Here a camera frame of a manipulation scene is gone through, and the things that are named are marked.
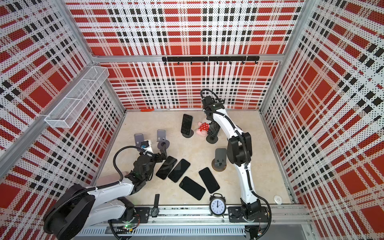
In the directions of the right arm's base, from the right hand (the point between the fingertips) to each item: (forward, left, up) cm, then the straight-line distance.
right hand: (218, 118), depth 97 cm
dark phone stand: (-4, +18, -13) cm, 23 cm away
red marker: (+26, +58, -18) cm, 66 cm away
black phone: (-29, +25, -15) cm, 41 cm away
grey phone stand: (-10, +52, -7) cm, 54 cm away
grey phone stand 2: (-10, +38, -13) cm, 42 cm away
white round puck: (-46, -30, -15) cm, 57 cm away
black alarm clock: (-49, +3, -12) cm, 51 cm away
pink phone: (-34, +66, -15) cm, 76 cm away
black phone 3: (-36, +7, -14) cm, 39 cm away
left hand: (-21, +36, -2) cm, 41 cm away
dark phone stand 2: (-7, +3, -15) cm, 17 cm away
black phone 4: (-40, +16, -14) cm, 45 cm away
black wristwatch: (-51, +35, -14) cm, 63 cm away
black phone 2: (-1, +21, -5) cm, 22 cm away
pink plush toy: (-2, +10, -9) cm, 13 cm away
